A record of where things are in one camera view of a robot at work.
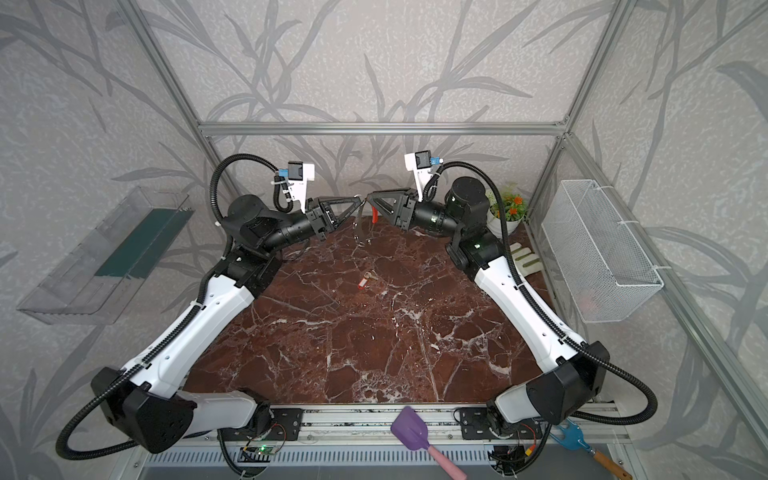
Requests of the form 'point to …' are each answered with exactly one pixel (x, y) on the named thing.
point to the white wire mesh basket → (604, 265)
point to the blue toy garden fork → (573, 438)
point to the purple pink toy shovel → (409, 427)
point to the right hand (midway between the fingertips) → (373, 190)
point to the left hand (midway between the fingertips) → (361, 199)
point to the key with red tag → (367, 275)
